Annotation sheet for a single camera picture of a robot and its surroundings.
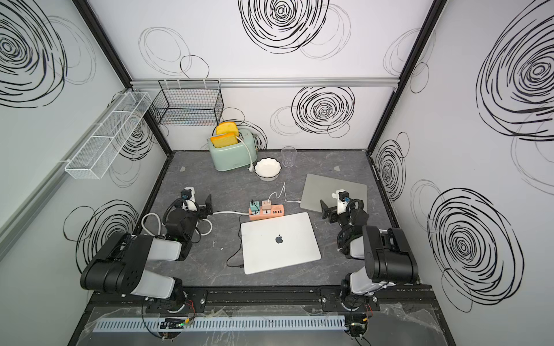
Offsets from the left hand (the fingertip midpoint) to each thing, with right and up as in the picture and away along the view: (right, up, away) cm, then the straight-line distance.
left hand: (197, 195), depth 89 cm
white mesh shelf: (-29, +20, -13) cm, 37 cm away
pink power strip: (+33, -7, +5) cm, 34 cm away
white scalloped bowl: (+28, +11, +21) cm, 37 cm away
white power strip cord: (+1, -17, +1) cm, 17 cm away
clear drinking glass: (+39, +19, +24) cm, 50 cm away
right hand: (+57, -2, 0) cm, 57 cm away
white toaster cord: (+20, +12, +20) cm, 30 cm away
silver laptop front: (+33, -19, -2) cm, 38 cm away
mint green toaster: (+13, +17, +15) cm, 26 cm away
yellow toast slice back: (+9, +31, +12) cm, 35 cm away
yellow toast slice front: (+9, +24, +7) cm, 27 cm away
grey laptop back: (+54, +1, +20) cm, 57 cm away
